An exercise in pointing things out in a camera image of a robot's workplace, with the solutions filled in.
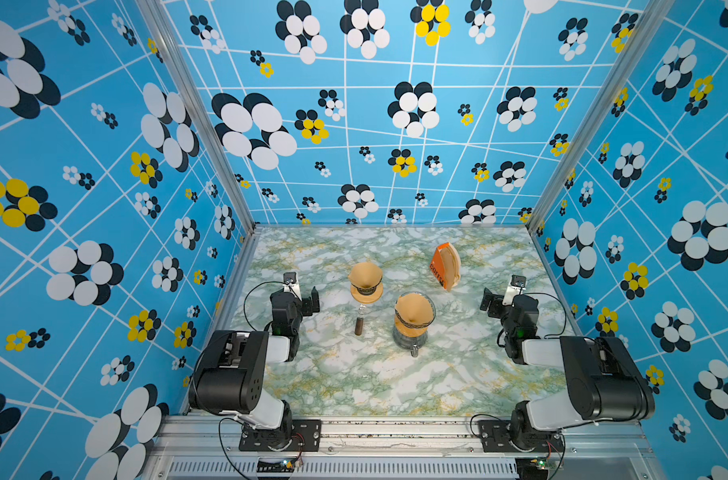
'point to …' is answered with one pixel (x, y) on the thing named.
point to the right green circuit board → (550, 464)
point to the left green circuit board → (283, 466)
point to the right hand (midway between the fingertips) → (505, 291)
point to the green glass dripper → (367, 291)
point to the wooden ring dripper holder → (366, 299)
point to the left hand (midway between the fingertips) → (301, 287)
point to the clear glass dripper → (418, 325)
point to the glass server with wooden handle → (359, 323)
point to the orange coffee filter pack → (446, 265)
